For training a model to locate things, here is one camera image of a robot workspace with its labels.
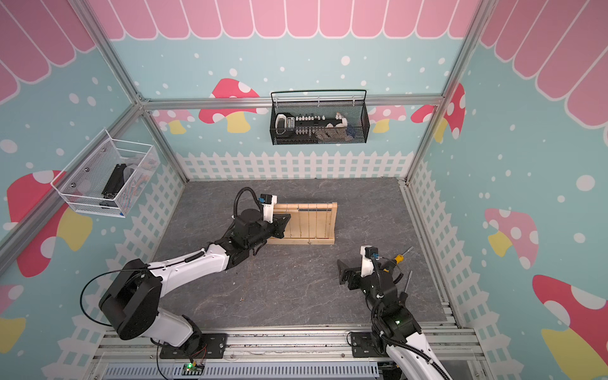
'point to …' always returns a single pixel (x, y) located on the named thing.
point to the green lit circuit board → (191, 369)
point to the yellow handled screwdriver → (400, 257)
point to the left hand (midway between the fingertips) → (290, 219)
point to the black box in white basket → (115, 182)
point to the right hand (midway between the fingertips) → (349, 259)
